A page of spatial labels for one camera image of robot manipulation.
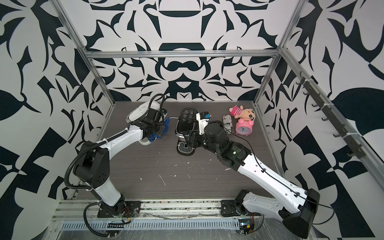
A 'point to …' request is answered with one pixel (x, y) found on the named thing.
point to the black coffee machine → (185, 130)
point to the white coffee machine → (138, 112)
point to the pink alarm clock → (244, 128)
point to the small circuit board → (245, 226)
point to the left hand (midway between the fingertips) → (157, 122)
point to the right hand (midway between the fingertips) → (186, 130)
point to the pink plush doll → (240, 113)
